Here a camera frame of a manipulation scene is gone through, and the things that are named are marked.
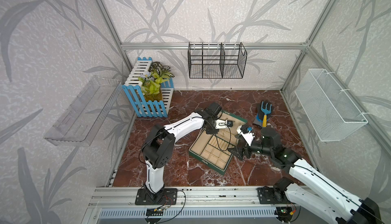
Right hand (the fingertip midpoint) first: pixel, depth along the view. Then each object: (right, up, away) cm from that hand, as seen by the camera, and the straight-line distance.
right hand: (232, 141), depth 75 cm
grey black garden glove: (+22, +6, +27) cm, 36 cm away
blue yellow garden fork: (+29, +12, +30) cm, 44 cm away
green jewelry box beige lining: (-9, -7, +10) cm, 15 cm away
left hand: (-7, +6, +16) cm, 19 cm away
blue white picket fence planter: (-47, +15, +24) cm, 55 cm away
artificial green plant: (-46, +32, +15) cm, 58 cm away
